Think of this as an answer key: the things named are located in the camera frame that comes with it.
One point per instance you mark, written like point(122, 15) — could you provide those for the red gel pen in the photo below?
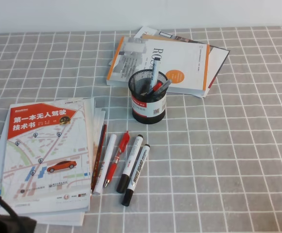
point(121, 148)

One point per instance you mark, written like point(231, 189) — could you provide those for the thin papers beside book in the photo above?
point(94, 118)

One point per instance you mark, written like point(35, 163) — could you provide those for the red black pencil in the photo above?
point(98, 156)

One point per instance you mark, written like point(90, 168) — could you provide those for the white marker with black cap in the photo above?
point(124, 180)

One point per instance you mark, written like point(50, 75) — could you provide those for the white pen on table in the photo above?
point(104, 167)

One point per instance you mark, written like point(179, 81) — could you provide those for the grey clear pen in holder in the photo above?
point(163, 87)

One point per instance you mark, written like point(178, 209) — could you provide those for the black mesh pen holder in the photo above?
point(146, 108)

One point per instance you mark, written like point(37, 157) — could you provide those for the white orange ROS book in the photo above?
point(186, 64)

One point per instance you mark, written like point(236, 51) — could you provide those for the whiteboard marker with blue label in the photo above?
point(135, 176)

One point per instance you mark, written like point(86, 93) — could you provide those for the red map autonomous driving book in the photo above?
point(46, 150)

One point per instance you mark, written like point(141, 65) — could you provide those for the magazine under ROS book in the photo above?
point(217, 56)

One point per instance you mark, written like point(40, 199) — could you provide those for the white book under map book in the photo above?
point(52, 210)

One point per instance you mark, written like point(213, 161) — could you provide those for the red capped pen in holder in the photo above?
point(157, 86)

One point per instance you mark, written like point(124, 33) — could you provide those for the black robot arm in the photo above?
point(12, 223)

